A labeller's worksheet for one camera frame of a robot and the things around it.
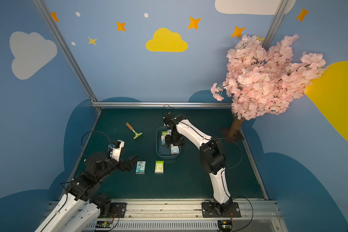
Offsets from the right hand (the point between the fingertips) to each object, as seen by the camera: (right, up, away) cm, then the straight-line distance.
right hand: (174, 145), depth 90 cm
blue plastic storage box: (-7, -5, +6) cm, 11 cm away
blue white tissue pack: (-8, +3, +7) cm, 11 cm away
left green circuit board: (-35, -37, -18) cm, 55 cm away
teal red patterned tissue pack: (-20, -12, -3) cm, 24 cm away
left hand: (-22, 0, -16) cm, 28 cm away
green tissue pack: (-7, +7, +14) cm, 17 cm away
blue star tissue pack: (+1, -3, +3) cm, 4 cm away
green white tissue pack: (-9, -13, -2) cm, 16 cm away
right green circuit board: (+27, -39, -17) cm, 50 cm away
